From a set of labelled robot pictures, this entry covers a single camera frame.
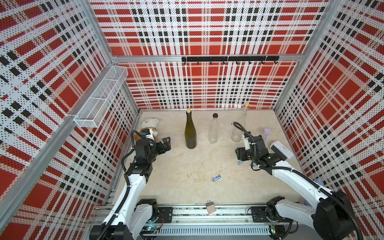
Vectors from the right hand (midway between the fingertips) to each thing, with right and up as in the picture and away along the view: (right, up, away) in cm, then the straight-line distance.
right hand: (242, 150), depth 85 cm
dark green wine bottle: (-31, +7, +7) cm, 32 cm away
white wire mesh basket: (-92, +22, +6) cm, 95 cm away
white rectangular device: (+27, -1, +5) cm, 28 cm away
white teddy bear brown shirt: (-61, +15, +17) cm, 65 cm away
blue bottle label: (0, -9, +7) cm, 11 cm away
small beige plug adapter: (-19, -27, -10) cm, 35 cm away
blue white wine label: (-15, -16, +1) cm, 22 cm away
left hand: (-44, +6, -3) cm, 45 cm away
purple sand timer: (+21, +10, +15) cm, 27 cm away
